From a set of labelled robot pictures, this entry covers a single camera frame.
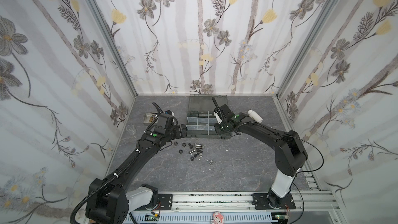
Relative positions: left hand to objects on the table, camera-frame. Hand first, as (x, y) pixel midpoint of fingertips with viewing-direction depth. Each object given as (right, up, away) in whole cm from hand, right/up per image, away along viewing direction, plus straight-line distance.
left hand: (182, 129), depth 83 cm
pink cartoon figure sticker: (+18, -38, -16) cm, 44 cm away
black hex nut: (-5, -10, +11) cm, 16 cm away
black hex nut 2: (0, -11, +11) cm, 16 cm away
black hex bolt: (+4, -12, +10) cm, 16 cm away
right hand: (+21, +1, +6) cm, 22 cm away
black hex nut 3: (-2, -14, +8) cm, 16 cm away
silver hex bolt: (+9, -12, +9) cm, 17 cm away
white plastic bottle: (+47, +6, +22) cm, 53 cm away
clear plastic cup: (-34, -2, +13) cm, 36 cm away
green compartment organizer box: (+10, +4, +18) cm, 21 cm away
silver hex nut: (+16, -19, +3) cm, 25 cm away
